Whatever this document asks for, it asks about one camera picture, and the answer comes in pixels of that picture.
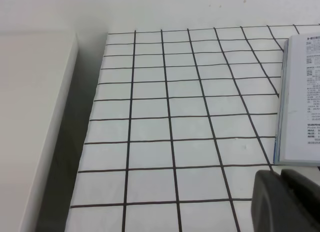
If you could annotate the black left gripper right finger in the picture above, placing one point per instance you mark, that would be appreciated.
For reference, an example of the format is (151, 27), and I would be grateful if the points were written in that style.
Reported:
(306, 197)

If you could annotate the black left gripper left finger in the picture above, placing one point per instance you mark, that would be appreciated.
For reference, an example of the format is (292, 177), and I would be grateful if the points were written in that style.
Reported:
(274, 207)

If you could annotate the white softcover catalogue book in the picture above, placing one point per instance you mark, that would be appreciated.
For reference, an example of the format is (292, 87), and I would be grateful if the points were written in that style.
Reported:
(297, 140)

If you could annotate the white black-grid tablecloth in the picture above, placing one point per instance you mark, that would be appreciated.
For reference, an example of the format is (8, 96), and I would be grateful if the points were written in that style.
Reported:
(181, 122)

